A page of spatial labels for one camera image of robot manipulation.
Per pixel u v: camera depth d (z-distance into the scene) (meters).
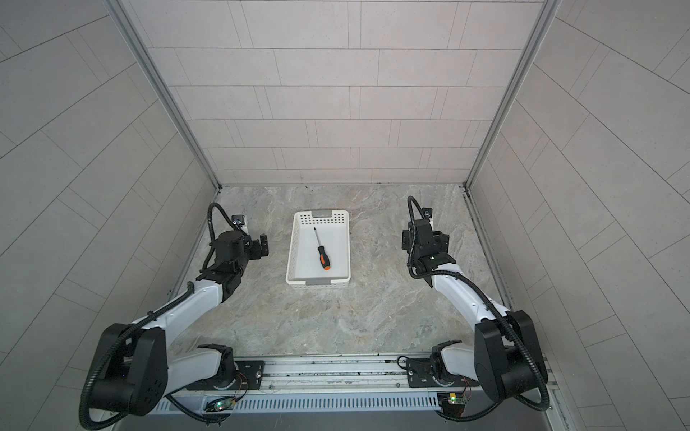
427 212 0.73
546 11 0.71
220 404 0.65
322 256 0.92
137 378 0.39
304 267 0.92
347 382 0.71
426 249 0.64
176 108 0.92
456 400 0.68
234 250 0.65
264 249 0.80
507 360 0.40
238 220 0.73
